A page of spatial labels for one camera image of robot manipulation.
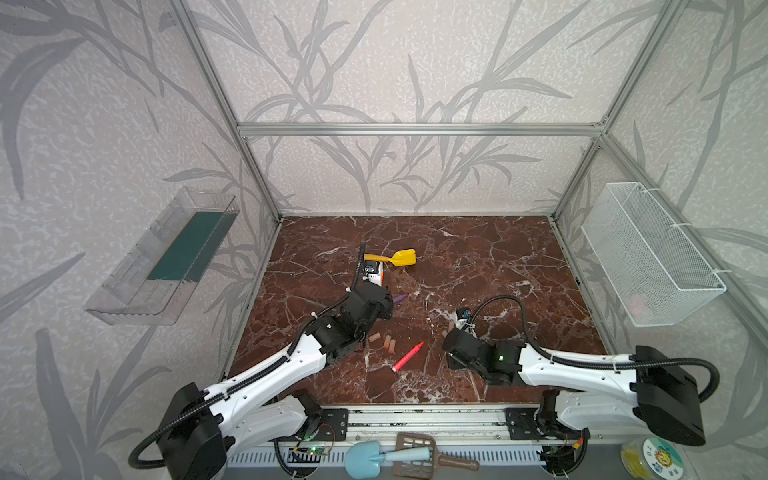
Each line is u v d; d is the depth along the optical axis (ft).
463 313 2.42
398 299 3.17
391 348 2.84
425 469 2.25
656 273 2.06
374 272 2.19
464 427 2.48
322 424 2.37
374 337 2.91
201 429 1.26
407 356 2.77
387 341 2.85
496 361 1.91
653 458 2.06
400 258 3.54
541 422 2.17
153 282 2.08
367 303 1.84
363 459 2.25
